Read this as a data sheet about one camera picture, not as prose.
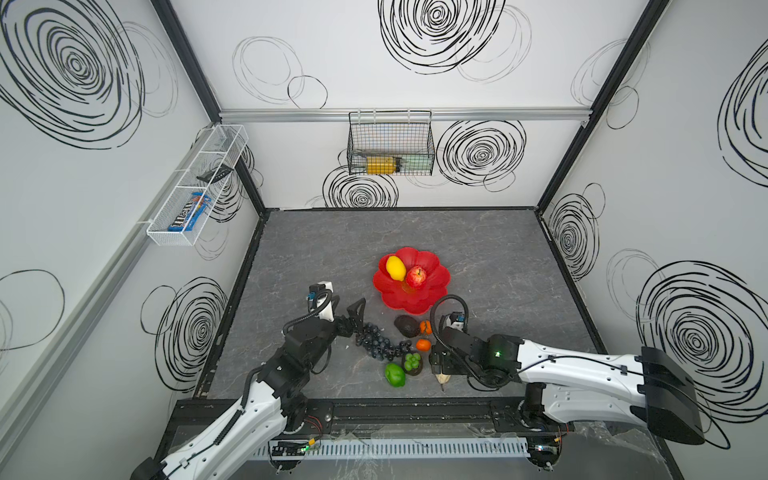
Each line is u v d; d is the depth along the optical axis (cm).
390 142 99
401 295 95
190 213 67
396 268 96
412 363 77
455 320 73
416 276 94
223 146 93
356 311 70
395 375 78
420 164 87
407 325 86
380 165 88
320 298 64
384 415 75
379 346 81
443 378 78
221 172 81
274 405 54
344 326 68
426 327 86
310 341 55
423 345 80
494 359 55
